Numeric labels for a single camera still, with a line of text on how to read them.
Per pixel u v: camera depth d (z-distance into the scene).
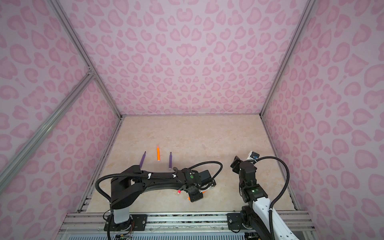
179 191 0.83
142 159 0.95
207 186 0.70
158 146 1.02
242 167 0.63
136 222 0.73
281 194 0.56
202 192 0.74
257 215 0.56
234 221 0.74
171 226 0.73
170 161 0.95
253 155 0.70
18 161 0.53
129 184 0.52
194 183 0.61
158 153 0.98
